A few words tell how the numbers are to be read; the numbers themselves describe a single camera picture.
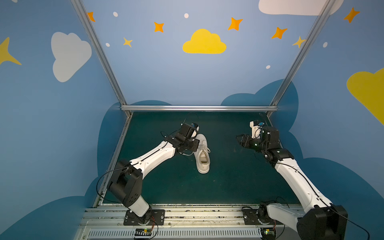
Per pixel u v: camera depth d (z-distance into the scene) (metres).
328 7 0.69
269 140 0.60
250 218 0.75
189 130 0.67
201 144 0.94
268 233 0.73
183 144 0.64
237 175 0.92
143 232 0.73
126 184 0.44
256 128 0.72
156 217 0.76
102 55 0.86
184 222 0.73
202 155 0.91
